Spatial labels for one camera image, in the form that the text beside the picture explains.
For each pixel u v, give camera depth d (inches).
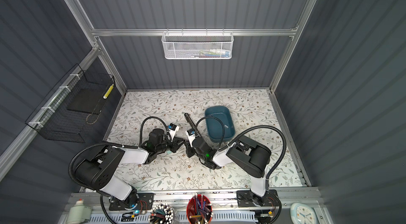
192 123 39.0
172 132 32.3
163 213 23.0
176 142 32.4
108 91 32.1
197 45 48.8
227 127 40.2
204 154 27.8
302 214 26.7
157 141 29.0
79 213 25.4
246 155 19.6
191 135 31.0
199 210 25.2
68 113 28.4
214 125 39.6
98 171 17.8
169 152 33.6
